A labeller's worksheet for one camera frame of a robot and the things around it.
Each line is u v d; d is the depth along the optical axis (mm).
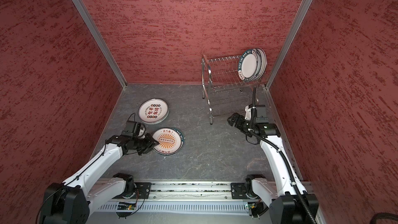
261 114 589
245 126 668
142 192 697
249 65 831
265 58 758
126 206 721
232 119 712
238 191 741
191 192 756
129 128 670
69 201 388
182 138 918
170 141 885
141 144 703
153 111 1008
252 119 587
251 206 718
